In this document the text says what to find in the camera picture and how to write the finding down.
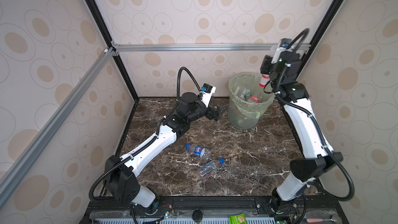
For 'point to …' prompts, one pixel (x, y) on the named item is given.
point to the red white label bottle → (243, 95)
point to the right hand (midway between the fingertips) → (273, 55)
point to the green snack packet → (238, 219)
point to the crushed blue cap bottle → (211, 167)
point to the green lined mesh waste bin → (247, 100)
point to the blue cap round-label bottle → (198, 151)
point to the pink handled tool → (336, 219)
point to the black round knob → (197, 215)
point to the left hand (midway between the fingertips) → (225, 101)
